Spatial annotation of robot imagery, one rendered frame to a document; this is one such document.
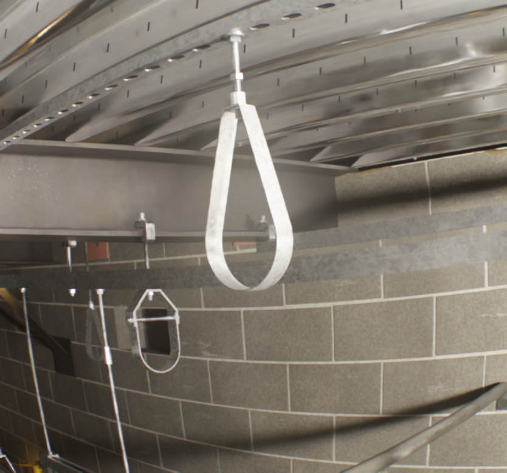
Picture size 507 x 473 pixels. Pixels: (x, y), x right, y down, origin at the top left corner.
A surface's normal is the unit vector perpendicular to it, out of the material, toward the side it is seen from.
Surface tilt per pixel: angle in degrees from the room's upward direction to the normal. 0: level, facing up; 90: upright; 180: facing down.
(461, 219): 90
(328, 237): 90
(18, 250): 90
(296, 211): 90
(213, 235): 100
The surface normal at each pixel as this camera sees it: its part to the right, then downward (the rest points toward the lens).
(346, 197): -0.70, -0.02
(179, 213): 0.71, -0.11
